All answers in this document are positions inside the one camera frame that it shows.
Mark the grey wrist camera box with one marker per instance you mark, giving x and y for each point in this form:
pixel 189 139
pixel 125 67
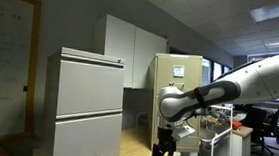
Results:
pixel 183 132

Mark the wood framed whiteboard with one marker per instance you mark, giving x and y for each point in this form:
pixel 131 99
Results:
pixel 3 64

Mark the white wall cabinet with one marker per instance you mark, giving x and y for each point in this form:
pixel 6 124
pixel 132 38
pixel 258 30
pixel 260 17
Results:
pixel 131 50

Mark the steel sink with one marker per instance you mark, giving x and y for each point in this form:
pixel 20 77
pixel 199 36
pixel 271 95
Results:
pixel 208 137

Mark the white paper label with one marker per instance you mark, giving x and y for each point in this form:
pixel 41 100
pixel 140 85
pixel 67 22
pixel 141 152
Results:
pixel 178 71

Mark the white tube frame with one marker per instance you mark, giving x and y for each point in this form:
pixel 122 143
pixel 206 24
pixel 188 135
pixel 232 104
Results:
pixel 231 122

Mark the beige cabinet upper drawer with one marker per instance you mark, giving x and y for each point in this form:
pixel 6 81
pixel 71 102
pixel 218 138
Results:
pixel 193 75

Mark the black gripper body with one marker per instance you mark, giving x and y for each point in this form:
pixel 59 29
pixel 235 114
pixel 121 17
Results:
pixel 166 137

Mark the black wall switch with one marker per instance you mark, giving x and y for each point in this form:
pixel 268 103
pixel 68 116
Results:
pixel 25 88

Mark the grey cabinet drawer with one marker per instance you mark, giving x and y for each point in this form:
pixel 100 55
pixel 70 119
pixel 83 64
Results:
pixel 90 89
pixel 87 140

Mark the grey cabinet upper drawer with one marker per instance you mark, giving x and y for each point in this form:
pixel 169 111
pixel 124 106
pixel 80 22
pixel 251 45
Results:
pixel 90 89

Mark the cluttered office desk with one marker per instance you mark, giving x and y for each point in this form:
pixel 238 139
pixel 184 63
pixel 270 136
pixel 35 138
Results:
pixel 218 116

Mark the grey cabinet lower drawer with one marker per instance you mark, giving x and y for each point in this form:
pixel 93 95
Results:
pixel 87 140

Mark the beige metal filing cabinet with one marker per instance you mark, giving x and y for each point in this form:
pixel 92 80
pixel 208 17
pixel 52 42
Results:
pixel 190 63

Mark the red box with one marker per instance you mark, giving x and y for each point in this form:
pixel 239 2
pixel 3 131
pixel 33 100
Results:
pixel 236 124

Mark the office window row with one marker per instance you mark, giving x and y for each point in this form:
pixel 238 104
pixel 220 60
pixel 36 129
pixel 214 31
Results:
pixel 217 71

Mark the grey lateral file cabinet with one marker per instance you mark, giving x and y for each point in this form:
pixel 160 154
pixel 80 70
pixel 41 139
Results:
pixel 84 93

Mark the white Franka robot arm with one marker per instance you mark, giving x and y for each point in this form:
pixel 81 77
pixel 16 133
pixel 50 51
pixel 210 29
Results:
pixel 263 77

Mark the black office chair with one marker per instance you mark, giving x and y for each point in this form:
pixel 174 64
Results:
pixel 274 128
pixel 254 125

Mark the white base cabinet wood top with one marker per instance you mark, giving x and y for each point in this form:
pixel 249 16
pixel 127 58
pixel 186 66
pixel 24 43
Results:
pixel 240 152

